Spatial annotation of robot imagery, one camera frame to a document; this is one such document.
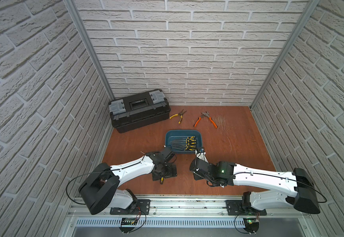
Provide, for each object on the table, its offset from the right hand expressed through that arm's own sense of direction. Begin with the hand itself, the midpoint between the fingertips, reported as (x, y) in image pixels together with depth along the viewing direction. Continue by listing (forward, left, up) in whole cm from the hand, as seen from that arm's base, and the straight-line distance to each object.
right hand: (196, 169), depth 76 cm
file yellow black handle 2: (+23, +2, -9) cm, 25 cm away
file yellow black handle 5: (+16, +2, -7) cm, 18 cm away
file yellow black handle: (+24, +1, -9) cm, 26 cm away
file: (-2, +19, -9) cm, 21 cm away
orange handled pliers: (+46, -13, -10) cm, 49 cm away
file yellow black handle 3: (+18, +4, -8) cm, 21 cm away
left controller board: (-20, +36, -13) cm, 43 cm away
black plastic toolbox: (+39, +33, +7) cm, 52 cm away
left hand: (+1, +13, -8) cm, 15 cm away
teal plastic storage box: (+23, +4, -9) cm, 25 cm away
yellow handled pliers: (+48, +5, -9) cm, 49 cm away
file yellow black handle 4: (+18, +8, -9) cm, 22 cm away
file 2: (+19, +1, -8) cm, 21 cm away
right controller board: (-25, -25, -11) cm, 37 cm away
